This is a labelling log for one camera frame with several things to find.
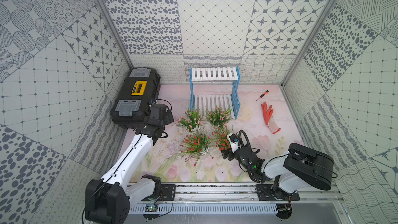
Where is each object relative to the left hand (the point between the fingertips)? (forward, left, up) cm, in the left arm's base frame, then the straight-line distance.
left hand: (165, 113), depth 82 cm
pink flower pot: (-2, -14, -5) cm, 15 cm away
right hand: (-9, -34, -15) cm, 38 cm away
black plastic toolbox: (+5, +20, 0) cm, 20 cm away
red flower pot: (-16, -17, -4) cm, 24 cm away
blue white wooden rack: (+39, -31, -17) cm, 52 cm away
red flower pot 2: (-10, -31, -7) cm, 33 cm away
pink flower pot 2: (+2, -30, -5) cm, 30 cm away
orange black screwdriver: (+33, -67, -18) cm, 77 cm away
